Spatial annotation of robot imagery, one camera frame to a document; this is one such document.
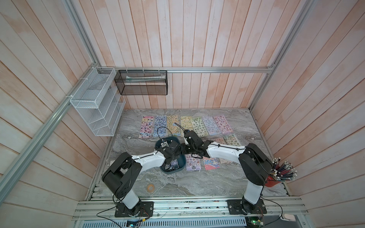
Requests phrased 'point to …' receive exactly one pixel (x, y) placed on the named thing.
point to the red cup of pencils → (279, 173)
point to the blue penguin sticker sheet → (160, 121)
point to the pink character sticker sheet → (223, 124)
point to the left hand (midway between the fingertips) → (170, 156)
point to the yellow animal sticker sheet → (172, 120)
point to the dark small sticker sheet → (174, 164)
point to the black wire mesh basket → (142, 82)
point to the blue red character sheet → (210, 163)
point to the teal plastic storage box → (181, 158)
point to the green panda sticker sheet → (186, 122)
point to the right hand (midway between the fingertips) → (179, 148)
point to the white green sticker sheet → (198, 127)
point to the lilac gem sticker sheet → (211, 125)
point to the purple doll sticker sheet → (192, 163)
